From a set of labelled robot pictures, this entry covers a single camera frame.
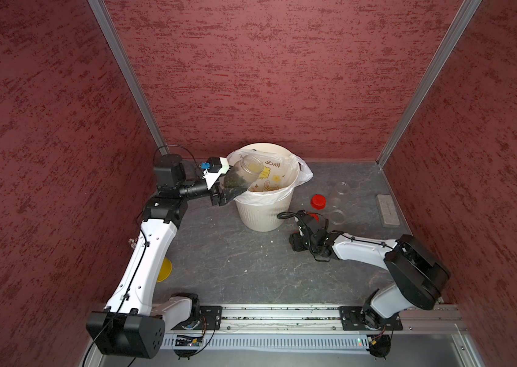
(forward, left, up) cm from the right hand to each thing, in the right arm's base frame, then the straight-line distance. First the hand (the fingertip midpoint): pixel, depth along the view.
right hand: (297, 241), depth 92 cm
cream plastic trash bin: (+2, +12, +25) cm, 28 cm away
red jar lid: (+19, -12, 0) cm, 23 cm away
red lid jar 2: (+5, -16, +10) cm, 19 cm away
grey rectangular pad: (+13, -42, +1) cm, 44 cm away
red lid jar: (+20, -22, +9) cm, 31 cm away
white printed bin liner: (+21, +6, +18) cm, 29 cm away
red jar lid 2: (+11, -9, +1) cm, 15 cm away
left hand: (+3, +20, +37) cm, 42 cm away
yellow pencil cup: (-11, +51, +2) cm, 52 cm away
